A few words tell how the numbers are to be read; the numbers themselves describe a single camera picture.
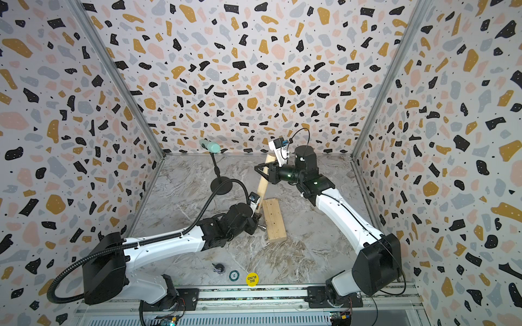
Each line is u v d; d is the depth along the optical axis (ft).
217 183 3.41
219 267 2.54
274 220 3.00
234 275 2.61
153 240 1.55
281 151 2.08
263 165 2.29
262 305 2.40
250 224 2.03
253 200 2.29
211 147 2.58
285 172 2.17
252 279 2.56
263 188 2.39
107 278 1.29
